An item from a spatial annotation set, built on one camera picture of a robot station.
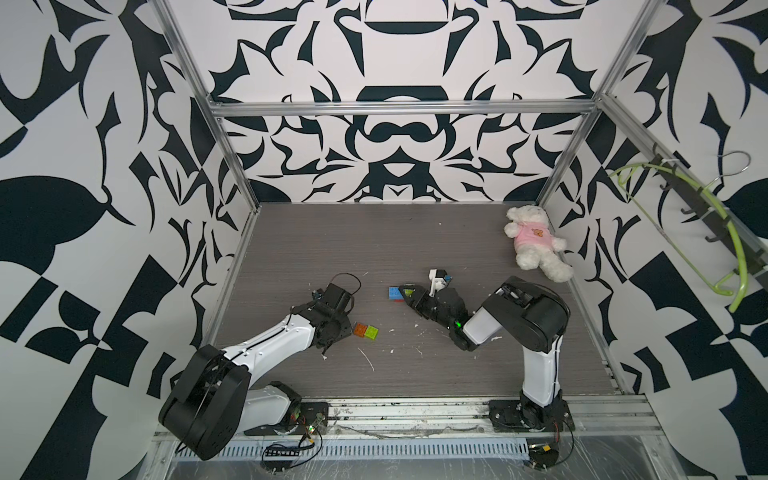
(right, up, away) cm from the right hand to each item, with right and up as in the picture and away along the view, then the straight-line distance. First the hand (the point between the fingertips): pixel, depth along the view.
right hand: (399, 288), depth 92 cm
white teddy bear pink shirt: (+45, +13, +7) cm, 47 cm away
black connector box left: (-30, -37, -21) cm, 52 cm away
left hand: (-17, -10, -4) cm, 20 cm away
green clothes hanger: (+61, +33, -8) cm, 70 cm away
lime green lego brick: (+3, -1, -2) cm, 3 cm away
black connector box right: (+32, -35, -21) cm, 52 cm away
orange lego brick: (-11, -11, -5) cm, 17 cm away
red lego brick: (0, -3, -1) cm, 4 cm away
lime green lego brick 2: (-8, -12, -5) cm, 15 cm away
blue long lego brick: (-1, -1, -1) cm, 2 cm away
